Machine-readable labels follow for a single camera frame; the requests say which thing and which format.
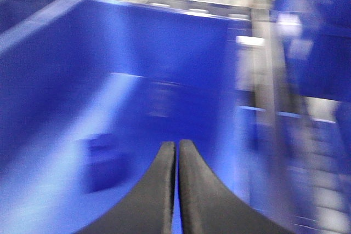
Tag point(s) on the row of blue bins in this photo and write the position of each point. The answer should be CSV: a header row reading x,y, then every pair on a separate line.
x,y
315,53

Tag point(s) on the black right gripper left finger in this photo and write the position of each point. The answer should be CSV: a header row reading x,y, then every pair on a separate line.
x,y
148,204

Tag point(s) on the large blue plastic bin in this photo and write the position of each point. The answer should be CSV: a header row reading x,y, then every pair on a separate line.
x,y
150,53

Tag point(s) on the steel rack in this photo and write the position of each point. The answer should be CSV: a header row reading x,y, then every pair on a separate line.
x,y
268,80

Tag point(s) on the blue plastic box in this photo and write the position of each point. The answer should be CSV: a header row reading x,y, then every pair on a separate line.
x,y
107,165

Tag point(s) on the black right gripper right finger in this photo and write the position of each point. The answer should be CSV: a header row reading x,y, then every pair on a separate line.
x,y
203,204

